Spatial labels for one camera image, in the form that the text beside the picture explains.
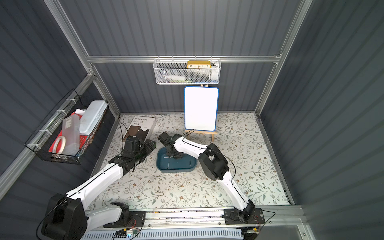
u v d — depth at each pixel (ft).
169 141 2.35
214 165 1.90
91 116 2.43
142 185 2.77
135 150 2.19
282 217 2.43
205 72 2.94
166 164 2.99
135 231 2.29
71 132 2.24
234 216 2.42
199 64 2.85
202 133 3.33
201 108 2.99
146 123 3.58
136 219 2.42
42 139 2.01
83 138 2.31
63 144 2.06
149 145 2.55
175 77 3.06
